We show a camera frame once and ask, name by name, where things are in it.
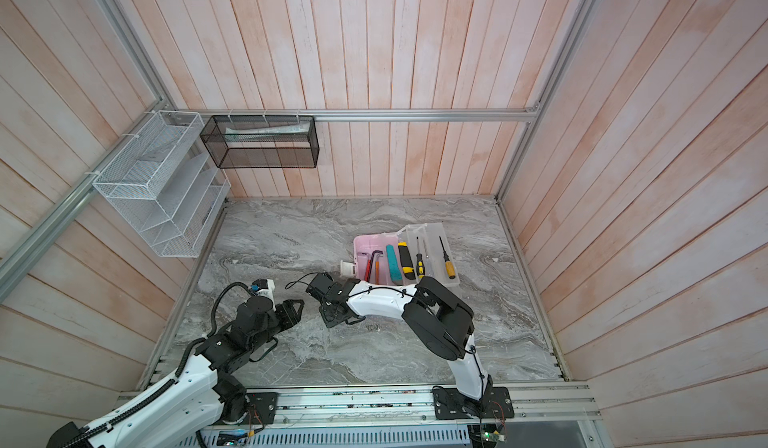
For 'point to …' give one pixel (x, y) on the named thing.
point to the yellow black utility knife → (406, 260)
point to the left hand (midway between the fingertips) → (299, 310)
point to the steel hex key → (371, 261)
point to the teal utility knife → (396, 275)
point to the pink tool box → (429, 246)
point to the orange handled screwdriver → (449, 265)
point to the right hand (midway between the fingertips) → (334, 314)
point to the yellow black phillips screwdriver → (420, 265)
